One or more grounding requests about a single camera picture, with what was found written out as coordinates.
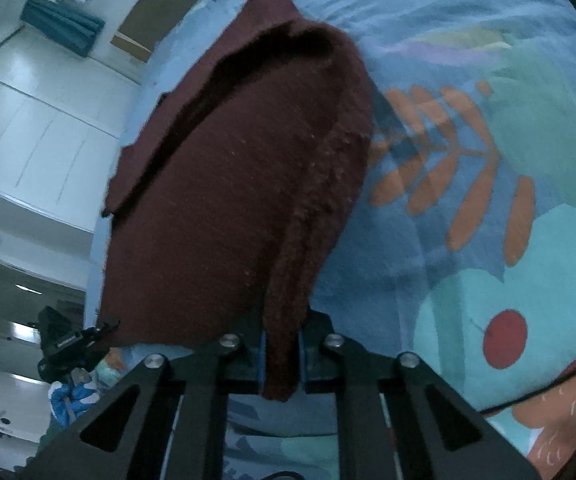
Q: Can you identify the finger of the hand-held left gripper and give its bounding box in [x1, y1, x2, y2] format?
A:
[82, 317, 121, 348]

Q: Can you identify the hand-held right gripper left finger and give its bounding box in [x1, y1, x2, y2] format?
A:
[18, 310, 269, 480]

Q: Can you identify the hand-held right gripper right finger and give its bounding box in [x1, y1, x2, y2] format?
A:
[298, 310, 542, 480]

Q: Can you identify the maroon knit sweater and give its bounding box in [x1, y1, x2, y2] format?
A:
[99, 0, 376, 402]

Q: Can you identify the white wardrobe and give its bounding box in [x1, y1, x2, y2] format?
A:
[0, 25, 141, 461]

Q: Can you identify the teal curtain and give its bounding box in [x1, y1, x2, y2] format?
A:
[20, 0, 106, 58]

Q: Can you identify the wooden headboard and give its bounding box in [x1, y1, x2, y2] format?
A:
[110, 0, 249, 58]

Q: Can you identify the blue printed blanket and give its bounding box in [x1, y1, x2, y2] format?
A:
[85, 0, 576, 480]

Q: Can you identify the black cable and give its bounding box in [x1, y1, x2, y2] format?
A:
[480, 355, 576, 417]

